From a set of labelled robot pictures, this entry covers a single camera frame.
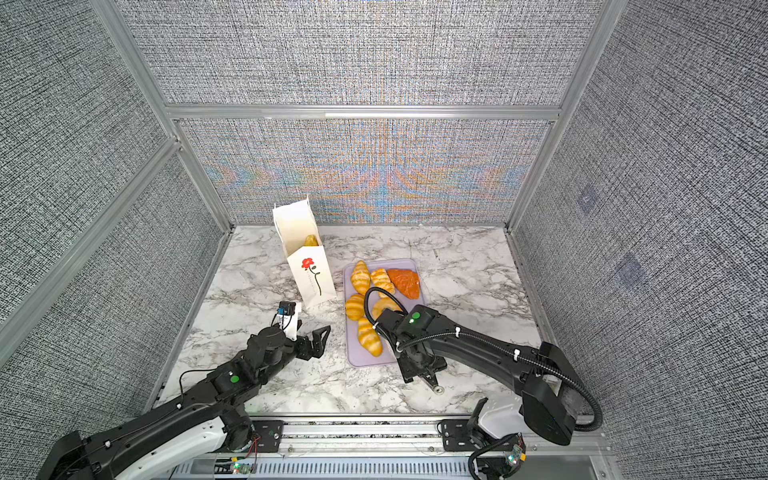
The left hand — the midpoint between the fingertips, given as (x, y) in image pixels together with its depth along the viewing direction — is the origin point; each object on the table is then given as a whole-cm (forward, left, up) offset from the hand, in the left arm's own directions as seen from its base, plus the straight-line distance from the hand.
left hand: (317, 327), depth 80 cm
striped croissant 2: (0, -14, -9) cm, 16 cm away
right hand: (-12, -26, -4) cm, 29 cm away
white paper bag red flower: (+37, +10, +5) cm, 38 cm away
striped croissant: (+22, -11, -8) cm, 26 cm away
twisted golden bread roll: (+21, -18, -8) cm, 29 cm away
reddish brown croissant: (+19, -27, -8) cm, 34 cm away
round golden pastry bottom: (+33, +5, -1) cm, 33 cm away
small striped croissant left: (+10, -10, -8) cm, 16 cm away
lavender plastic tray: (-3, -10, -12) cm, 16 cm away
